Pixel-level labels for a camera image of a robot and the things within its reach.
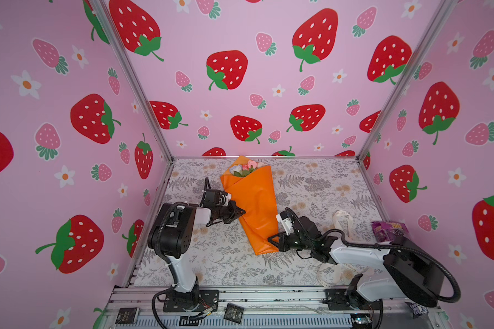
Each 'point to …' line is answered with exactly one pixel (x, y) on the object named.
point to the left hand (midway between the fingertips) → (245, 211)
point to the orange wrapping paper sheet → (254, 195)
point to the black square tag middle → (234, 313)
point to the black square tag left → (127, 315)
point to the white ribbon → (330, 274)
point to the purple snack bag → (385, 231)
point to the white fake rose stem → (236, 168)
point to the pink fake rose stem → (252, 165)
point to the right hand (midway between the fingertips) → (266, 240)
